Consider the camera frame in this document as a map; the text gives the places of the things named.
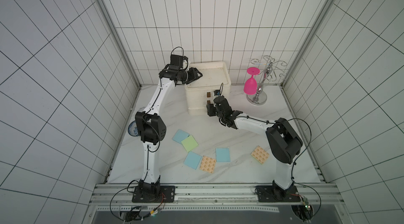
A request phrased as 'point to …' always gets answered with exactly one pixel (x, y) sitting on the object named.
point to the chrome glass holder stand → (271, 70)
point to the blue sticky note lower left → (192, 160)
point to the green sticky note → (189, 143)
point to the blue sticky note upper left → (179, 135)
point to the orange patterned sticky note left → (208, 164)
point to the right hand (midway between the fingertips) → (204, 106)
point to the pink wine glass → (250, 84)
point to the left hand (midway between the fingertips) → (198, 78)
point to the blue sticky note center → (222, 154)
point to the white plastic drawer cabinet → (199, 93)
